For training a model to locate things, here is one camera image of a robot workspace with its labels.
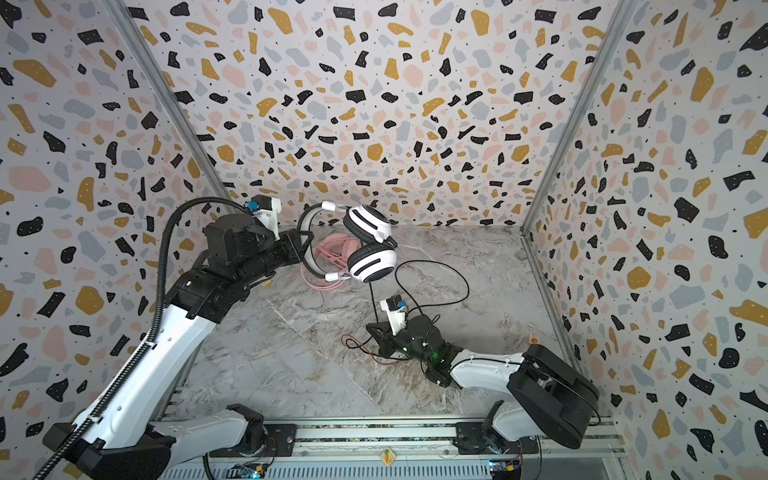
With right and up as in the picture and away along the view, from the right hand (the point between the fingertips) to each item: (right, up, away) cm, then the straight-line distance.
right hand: (363, 324), depth 78 cm
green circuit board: (-26, -34, -7) cm, 43 cm away
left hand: (-9, +24, -13) cm, 29 cm away
